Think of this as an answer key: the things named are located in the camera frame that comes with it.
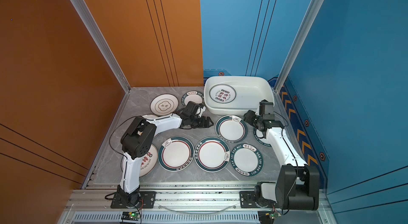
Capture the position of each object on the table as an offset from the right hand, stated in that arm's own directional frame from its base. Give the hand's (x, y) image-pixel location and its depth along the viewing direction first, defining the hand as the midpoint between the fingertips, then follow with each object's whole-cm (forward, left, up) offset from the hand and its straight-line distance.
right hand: (246, 116), depth 87 cm
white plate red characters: (+30, +11, -13) cm, 34 cm away
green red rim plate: (-16, +39, -13) cm, 44 cm away
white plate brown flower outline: (+19, +52, -12) cm, 57 cm away
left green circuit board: (-43, +56, -15) cm, 72 cm away
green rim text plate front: (-18, 0, -15) cm, 24 cm away
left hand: (+3, +20, -11) cm, 23 cm away
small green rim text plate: (+29, +33, -13) cm, 46 cm away
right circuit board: (-44, -6, -17) cm, 47 cm away
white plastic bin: (+27, +1, -12) cm, 30 cm away
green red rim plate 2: (-16, +19, -15) cm, 29 cm away
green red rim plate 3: (0, +7, -13) cm, 15 cm away
